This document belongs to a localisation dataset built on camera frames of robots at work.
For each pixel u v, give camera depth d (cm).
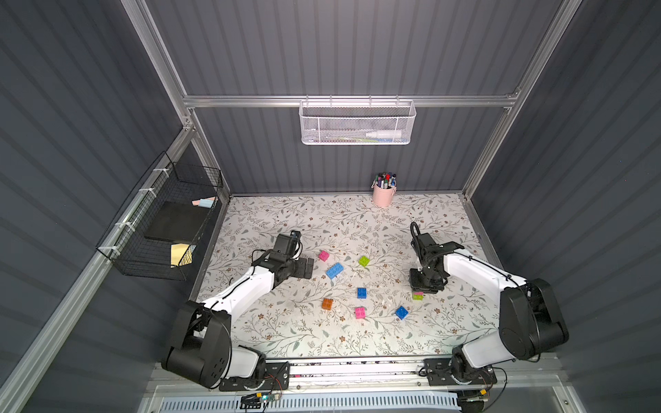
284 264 66
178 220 74
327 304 86
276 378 72
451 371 72
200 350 42
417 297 89
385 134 93
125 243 62
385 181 108
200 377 41
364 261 97
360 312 84
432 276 73
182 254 61
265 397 70
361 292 89
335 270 94
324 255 99
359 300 89
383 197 115
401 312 85
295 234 81
